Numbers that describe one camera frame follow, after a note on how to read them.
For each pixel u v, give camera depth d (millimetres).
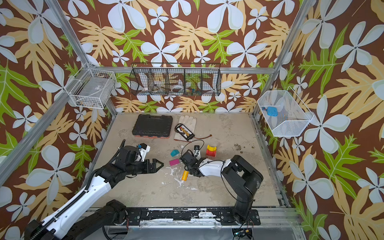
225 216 738
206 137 1055
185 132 1045
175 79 970
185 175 879
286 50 825
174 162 937
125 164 586
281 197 832
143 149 707
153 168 677
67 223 415
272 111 861
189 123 1121
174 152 963
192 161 722
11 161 501
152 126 1076
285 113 835
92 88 862
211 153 930
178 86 985
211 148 950
